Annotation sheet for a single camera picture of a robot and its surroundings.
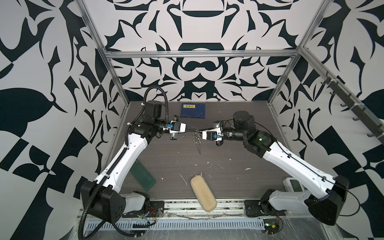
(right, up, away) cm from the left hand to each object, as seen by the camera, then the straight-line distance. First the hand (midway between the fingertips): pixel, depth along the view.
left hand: (195, 124), depth 65 cm
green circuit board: (+36, -48, +6) cm, 60 cm away
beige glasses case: (+5, -35, +11) cm, 36 cm away
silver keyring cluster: (0, -5, -3) cm, 6 cm away
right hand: (+3, 0, 0) cm, 3 cm away
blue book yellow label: (-1, +9, +49) cm, 50 cm away
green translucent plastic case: (-29, -29, +19) cm, 45 cm away
